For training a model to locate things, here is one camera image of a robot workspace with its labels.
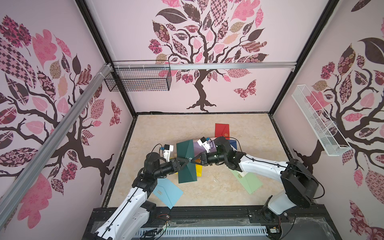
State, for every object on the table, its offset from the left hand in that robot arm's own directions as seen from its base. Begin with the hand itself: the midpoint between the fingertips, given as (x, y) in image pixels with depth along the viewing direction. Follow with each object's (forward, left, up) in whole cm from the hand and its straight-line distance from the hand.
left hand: (187, 165), depth 74 cm
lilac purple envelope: (+7, -6, +4) cm, 10 cm away
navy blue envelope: (+23, -31, -15) cm, 42 cm away
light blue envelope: (-9, +12, -17) cm, 22 cm away
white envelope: (+2, -33, -15) cm, 36 cm away
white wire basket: (+10, -72, +9) cm, 74 cm away
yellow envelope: (+3, -6, -15) cm, 17 cm away
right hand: (+1, -2, 0) cm, 2 cm away
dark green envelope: (-4, 0, -2) cm, 4 cm away
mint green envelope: (-3, -37, -17) cm, 40 cm away
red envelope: (+36, -25, -17) cm, 47 cm away
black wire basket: (+94, +50, -9) cm, 107 cm away
